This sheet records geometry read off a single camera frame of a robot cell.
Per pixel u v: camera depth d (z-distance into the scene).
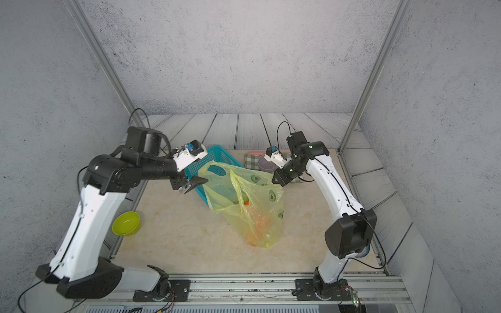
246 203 0.69
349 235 0.44
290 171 0.66
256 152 1.21
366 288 0.74
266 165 1.08
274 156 0.71
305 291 0.71
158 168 0.48
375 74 0.87
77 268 0.36
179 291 0.73
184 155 0.50
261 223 0.71
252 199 0.69
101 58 0.82
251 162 1.14
